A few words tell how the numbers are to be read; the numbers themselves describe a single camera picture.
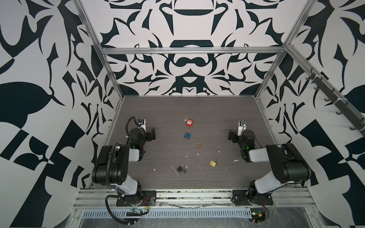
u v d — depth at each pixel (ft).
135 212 2.26
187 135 3.17
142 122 2.67
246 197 2.44
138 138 2.34
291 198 2.50
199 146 3.08
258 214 2.34
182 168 2.76
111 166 1.39
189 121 3.36
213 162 2.85
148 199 2.39
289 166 1.53
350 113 1.80
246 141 2.43
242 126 2.69
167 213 2.34
